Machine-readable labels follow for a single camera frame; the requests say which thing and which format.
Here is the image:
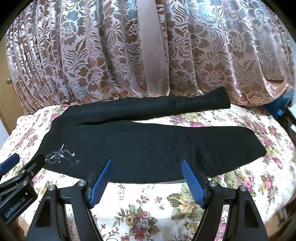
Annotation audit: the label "floral bed sheet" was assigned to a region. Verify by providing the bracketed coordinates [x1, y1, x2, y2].
[1, 105, 295, 240]

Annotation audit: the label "blue object beside bed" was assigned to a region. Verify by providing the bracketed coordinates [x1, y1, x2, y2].
[262, 91, 293, 120]

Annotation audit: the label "brown floral curtain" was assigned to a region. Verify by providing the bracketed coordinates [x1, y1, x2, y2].
[5, 1, 295, 114]

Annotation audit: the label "wooden cabinet door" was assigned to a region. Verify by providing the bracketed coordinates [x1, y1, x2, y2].
[0, 37, 24, 135]

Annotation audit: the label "black pants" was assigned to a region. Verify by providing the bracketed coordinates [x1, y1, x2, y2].
[38, 87, 266, 184]

